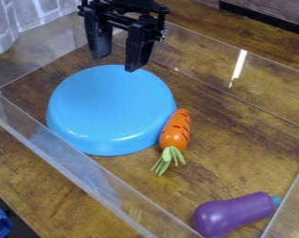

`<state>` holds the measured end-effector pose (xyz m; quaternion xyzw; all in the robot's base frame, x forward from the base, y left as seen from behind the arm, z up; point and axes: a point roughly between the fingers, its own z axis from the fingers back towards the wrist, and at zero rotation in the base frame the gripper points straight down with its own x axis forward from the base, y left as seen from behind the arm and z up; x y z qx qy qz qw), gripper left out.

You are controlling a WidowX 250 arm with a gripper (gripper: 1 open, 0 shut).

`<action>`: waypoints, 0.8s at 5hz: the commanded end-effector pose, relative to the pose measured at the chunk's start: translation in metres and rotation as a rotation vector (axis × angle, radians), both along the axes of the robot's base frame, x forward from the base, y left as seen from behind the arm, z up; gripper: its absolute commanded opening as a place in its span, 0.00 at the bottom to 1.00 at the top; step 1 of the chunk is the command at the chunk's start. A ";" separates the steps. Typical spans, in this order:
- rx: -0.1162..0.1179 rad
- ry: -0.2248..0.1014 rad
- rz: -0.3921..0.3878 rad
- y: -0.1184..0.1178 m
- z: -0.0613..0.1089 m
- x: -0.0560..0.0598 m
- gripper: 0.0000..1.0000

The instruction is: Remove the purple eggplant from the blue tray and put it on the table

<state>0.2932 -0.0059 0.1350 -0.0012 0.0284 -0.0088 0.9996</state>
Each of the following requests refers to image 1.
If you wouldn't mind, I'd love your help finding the clear acrylic enclosure wall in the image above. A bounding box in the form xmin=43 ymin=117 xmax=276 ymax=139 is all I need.
xmin=0 ymin=3 xmax=299 ymax=238

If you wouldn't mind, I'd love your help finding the purple toy eggplant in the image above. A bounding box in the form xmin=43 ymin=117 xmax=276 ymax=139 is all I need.
xmin=194 ymin=192 xmax=282 ymax=238

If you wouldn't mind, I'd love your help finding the blue round tray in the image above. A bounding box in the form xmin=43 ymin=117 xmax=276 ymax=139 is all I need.
xmin=45 ymin=64 xmax=178 ymax=156

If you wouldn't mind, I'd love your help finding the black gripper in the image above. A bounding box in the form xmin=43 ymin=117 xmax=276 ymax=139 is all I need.
xmin=79 ymin=0 xmax=170 ymax=73

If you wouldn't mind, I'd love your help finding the orange toy carrot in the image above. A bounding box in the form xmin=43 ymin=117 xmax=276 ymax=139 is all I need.
xmin=151 ymin=108 xmax=191 ymax=176

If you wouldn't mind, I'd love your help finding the white curtain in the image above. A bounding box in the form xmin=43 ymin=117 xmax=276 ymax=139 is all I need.
xmin=0 ymin=0 xmax=79 ymax=54

